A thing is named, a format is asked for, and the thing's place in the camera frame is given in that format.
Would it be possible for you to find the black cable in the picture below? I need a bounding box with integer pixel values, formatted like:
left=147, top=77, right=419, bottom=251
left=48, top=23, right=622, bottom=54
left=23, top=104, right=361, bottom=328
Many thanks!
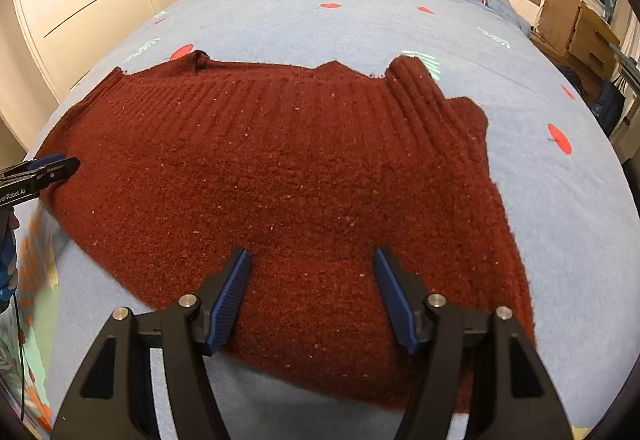
left=13, top=296, right=27, bottom=418

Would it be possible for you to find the person's left hand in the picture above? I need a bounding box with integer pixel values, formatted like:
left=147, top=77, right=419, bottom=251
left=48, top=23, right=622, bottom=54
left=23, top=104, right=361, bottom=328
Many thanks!
left=0, top=215, right=21, bottom=303

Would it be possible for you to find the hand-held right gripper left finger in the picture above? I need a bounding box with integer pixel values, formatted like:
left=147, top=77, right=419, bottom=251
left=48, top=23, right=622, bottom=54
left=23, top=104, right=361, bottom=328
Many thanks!
left=50, top=247, right=252, bottom=440

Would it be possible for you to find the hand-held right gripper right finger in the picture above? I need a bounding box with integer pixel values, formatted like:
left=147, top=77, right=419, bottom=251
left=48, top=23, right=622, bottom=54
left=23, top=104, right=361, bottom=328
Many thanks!
left=372, top=247, right=573, bottom=440

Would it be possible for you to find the dark bag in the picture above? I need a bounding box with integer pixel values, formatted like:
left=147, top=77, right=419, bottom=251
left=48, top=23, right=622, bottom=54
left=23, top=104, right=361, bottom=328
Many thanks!
left=587, top=80, right=626, bottom=137

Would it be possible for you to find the dark red knitted sweater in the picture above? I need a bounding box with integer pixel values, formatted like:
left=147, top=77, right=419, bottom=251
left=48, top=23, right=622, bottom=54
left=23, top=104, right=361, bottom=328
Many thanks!
left=34, top=50, right=539, bottom=413

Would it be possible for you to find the bed with blue patterned cover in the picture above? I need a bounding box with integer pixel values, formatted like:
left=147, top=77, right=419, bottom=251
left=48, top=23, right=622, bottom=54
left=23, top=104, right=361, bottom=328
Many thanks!
left=0, top=0, right=632, bottom=440

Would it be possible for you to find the wooden nightstand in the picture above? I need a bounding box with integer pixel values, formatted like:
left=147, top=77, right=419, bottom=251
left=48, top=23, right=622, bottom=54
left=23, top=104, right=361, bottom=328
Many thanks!
left=530, top=0, right=621, bottom=91

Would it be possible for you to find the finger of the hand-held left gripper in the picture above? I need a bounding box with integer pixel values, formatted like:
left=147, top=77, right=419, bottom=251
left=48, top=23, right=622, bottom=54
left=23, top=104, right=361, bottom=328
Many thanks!
left=15, top=153, right=67, bottom=169
left=0, top=157, right=81, bottom=195

